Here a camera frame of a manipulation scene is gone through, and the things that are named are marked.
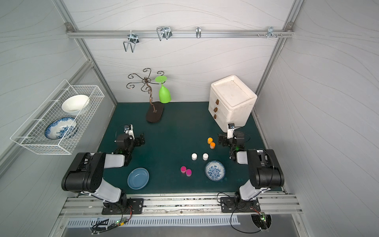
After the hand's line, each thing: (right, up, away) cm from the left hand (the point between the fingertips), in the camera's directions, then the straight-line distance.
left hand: (136, 133), depth 94 cm
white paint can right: (+45, -13, -6) cm, 47 cm away
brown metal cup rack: (+7, +15, +19) cm, 26 cm away
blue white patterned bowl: (+50, -21, -9) cm, 55 cm away
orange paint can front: (+50, -8, +1) cm, 50 cm away
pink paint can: (+31, -20, -10) cm, 38 cm away
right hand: (+59, +1, +1) cm, 59 cm away
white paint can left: (+38, -13, -6) cm, 40 cm away
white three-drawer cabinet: (+60, +21, -5) cm, 64 cm away
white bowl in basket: (-24, +17, -21) cm, 36 cm away
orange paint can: (+48, -4, +1) cm, 48 cm away
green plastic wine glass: (+19, +25, +1) cm, 31 cm away
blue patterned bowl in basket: (-22, +6, -29) cm, 37 cm away
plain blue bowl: (+6, -24, -11) cm, 27 cm away
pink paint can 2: (+34, -21, -10) cm, 42 cm away
